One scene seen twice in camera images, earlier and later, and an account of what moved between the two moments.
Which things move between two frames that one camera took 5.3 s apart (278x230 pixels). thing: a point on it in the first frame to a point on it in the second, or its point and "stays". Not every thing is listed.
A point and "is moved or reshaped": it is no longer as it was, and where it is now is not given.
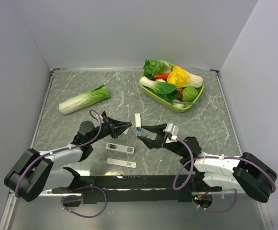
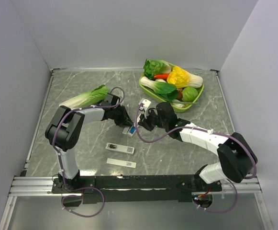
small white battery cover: [126, 131] stays
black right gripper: [158, 129] to [145, 122]
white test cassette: [120, 148] stays
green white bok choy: [166, 90] stays
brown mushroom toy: [180, 95] stays
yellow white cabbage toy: [181, 78] stays
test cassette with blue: [138, 123] is moved or reshaped
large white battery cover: [121, 163] stays
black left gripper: [112, 128] to [127, 122]
